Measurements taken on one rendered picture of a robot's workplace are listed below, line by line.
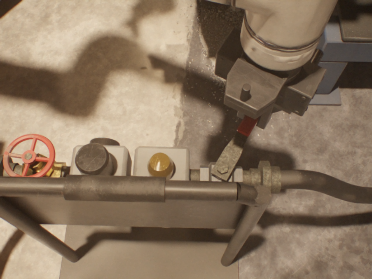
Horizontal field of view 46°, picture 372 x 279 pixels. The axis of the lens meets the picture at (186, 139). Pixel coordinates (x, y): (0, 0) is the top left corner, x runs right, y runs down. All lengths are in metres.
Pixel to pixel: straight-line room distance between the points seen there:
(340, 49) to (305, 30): 0.66
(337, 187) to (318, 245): 0.43
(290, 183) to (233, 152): 0.10
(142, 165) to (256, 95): 0.24
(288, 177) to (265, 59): 0.24
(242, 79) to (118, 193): 0.20
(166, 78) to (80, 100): 0.25
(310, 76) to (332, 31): 0.54
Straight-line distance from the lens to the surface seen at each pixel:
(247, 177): 0.66
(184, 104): 1.21
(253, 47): 0.48
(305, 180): 0.67
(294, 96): 0.55
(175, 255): 1.07
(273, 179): 0.66
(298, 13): 0.42
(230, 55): 0.55
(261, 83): 0.50
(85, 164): 0.61
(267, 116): 0.64
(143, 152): 0.65
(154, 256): 1.07
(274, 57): 0.48
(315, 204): 1.15
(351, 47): 1.10
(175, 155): 0.65
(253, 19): 0.46
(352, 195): 0.77
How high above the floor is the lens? 1.06
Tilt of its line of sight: 66 degrees down
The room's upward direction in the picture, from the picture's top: straight up
